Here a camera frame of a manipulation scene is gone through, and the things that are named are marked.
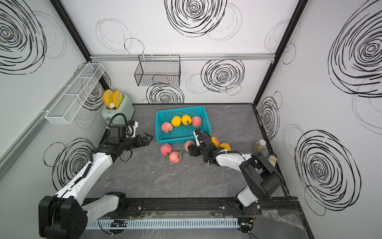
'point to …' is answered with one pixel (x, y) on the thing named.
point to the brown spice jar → (259, 146)
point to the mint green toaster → (126, 107)
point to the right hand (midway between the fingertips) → (193, 146)
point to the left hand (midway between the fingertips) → (146, 138)
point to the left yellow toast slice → (108, 97)
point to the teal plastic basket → (182, 133)
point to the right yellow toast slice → (117, 97)
